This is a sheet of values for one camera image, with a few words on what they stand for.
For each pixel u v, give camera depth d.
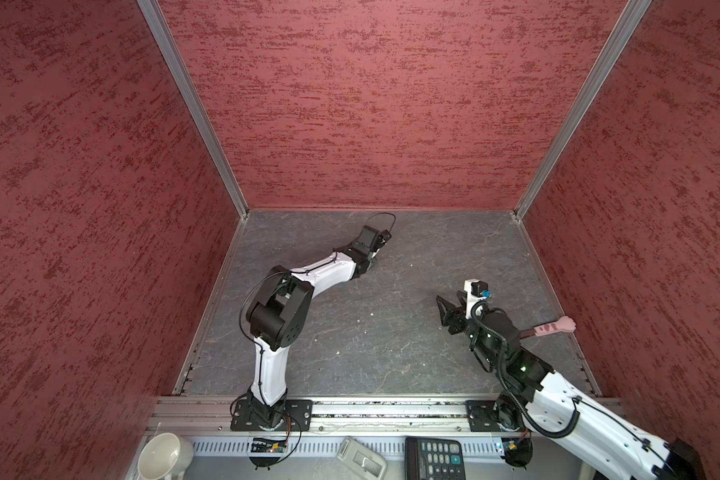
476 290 0.66
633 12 0.71
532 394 0.56
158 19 0.71
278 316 0.51
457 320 0.68
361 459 0.67
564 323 0.89
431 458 0.67
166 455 0.68
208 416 0.76
